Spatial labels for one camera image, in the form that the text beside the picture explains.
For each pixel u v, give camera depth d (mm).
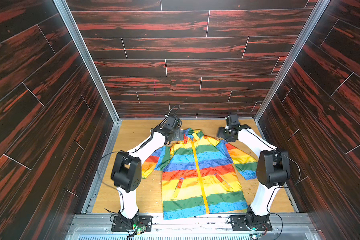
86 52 818
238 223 731
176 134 842
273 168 503
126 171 492
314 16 690
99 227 734
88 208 809
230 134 704
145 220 748
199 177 892
